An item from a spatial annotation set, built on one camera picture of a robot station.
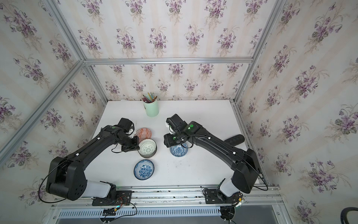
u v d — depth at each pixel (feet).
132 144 2.44
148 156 2.72
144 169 2.69
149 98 3.50
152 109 3.45
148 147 2.89
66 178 1.34
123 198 2.40
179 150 2.97
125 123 2.40
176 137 1.86
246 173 1.32
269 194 2.46
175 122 1.91
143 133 3.16
